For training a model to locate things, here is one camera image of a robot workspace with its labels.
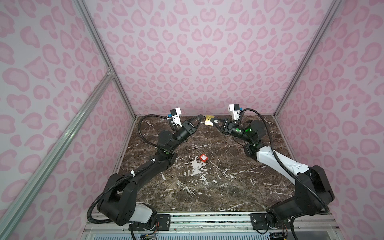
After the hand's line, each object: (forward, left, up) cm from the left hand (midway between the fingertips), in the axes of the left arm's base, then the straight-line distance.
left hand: (205, 116), depth 65 cm
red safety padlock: (+1, 0, -38) cm, 38 cm away
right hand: (-2, -3, -2) cm, 4 cm away
